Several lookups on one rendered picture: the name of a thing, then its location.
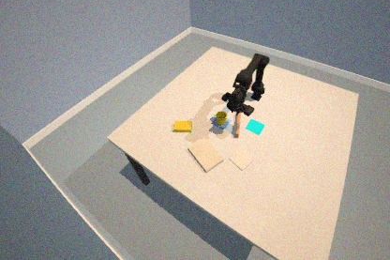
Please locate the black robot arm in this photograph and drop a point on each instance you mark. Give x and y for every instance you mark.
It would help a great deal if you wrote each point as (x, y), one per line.
(244, 78)

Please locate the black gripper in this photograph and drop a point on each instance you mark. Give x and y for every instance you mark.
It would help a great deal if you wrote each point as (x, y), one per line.
(247, 110)

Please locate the yellow flat block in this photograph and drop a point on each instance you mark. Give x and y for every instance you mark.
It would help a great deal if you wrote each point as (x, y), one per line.
(182, 126)

